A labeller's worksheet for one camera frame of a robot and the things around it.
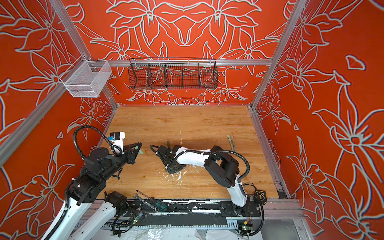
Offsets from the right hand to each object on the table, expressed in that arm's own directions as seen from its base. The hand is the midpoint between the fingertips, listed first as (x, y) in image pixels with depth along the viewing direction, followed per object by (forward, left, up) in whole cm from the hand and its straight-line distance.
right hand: (171, 169), depth 87 cm
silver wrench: (-20, +6, +1) cm, 21 cm away
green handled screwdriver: (-17, +7, +2) cm, 19 cm away
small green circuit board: (-28, -38, -1) cm, 47 cm away
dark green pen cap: (+18, +4, 0) cm, 19 cm away
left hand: (+2, +11, +28) cm, 30 cm away
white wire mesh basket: (+47, +54, +32) cm, 79 cm away
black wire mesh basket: (+55, -1, +30) cm, 63 cm away
